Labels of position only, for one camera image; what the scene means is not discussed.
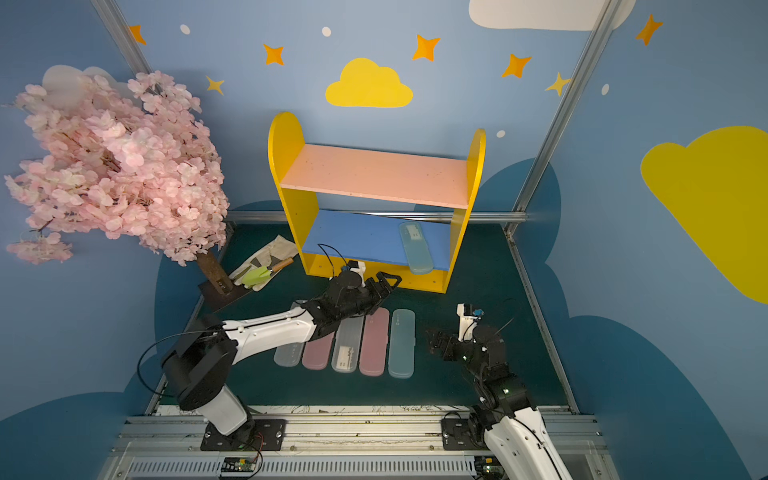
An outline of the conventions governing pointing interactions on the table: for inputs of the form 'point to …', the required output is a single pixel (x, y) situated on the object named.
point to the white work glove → (278, 251)
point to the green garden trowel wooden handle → (262, 274)
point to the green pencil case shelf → (402, 344)
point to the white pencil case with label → (347, 346)
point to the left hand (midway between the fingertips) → (397, 282)
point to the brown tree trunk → (215, 271)
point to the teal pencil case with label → (417, 247)
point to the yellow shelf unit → (343, 205)
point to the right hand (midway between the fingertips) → (442, 326)
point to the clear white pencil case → (289, 355)
